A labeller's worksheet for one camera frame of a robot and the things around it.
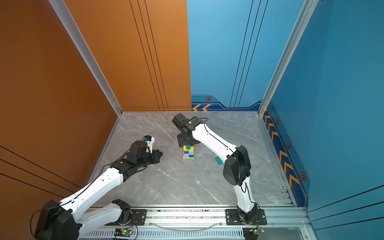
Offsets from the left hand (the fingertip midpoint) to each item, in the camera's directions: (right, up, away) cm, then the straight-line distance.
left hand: (163, 152), depth 83 cm
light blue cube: (+15, -1, +6) cm, 16 cm away
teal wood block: (+32, -7, +9) cm, 34 cm away
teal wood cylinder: (+13, +2, +5) cm, 15 cm away
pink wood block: (+14, -3, +9) cm, 17 cm away
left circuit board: (-17, -37, -12) cm, 42 cm away
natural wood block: (+15, -6, +11) cm, 19 cm away
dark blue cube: (+12, -2, +6) cm, 14 cm away
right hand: (+12, +5, +3) cm, 14 cm away
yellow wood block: (+16, +1, +5) cm, 16 cm away
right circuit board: (+47, -35, -13) cm, 60 cm away
